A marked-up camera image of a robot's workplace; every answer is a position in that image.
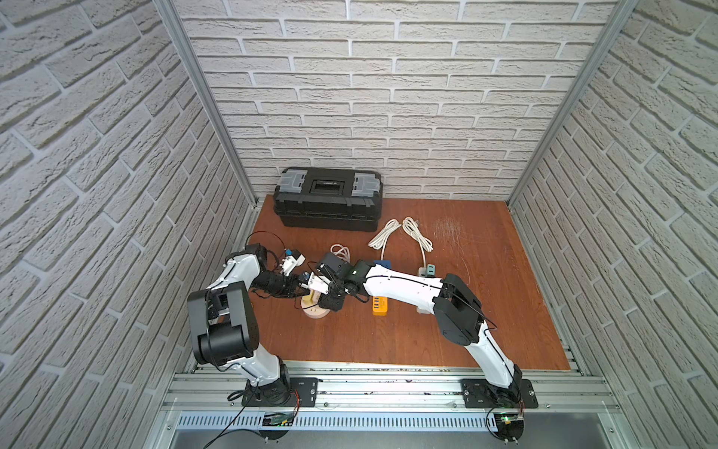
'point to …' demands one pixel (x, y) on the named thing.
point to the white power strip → (424, 304)
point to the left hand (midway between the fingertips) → (306, 289)
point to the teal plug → (431, 269)
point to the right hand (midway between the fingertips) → (328, 292)
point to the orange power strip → (380, 306)
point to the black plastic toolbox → (336, 200)
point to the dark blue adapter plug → (383, 263)
